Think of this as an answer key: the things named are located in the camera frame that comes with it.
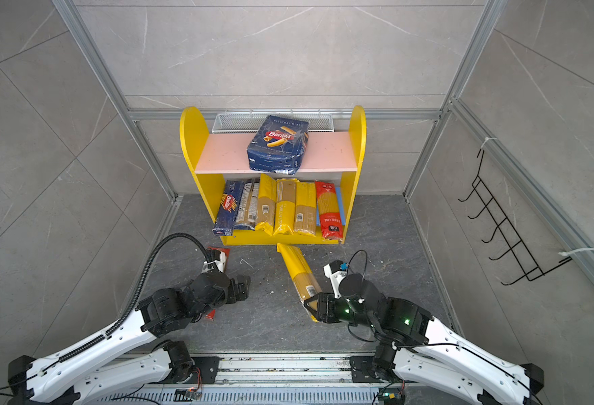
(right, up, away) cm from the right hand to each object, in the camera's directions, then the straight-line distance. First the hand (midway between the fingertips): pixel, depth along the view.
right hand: (309, 303), depth 65 cm
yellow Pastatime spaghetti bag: (-8, +27, +27) cm, 39 cm away
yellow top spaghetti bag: (-1, +26, +29) cm, 39 cm away
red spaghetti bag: (+8, +28, +30) cm, 42 cm away
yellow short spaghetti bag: (-15, +28, +28) cm, 42 cm away
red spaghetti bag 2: (-23, +13, +2) cm, 26 cm away
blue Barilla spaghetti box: (-29, +26, +26) cm, 47 cm away
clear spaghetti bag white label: (-22, +26, +27) cm, 43 cm away
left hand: (-20, +5, +8) cm, 22 cm away
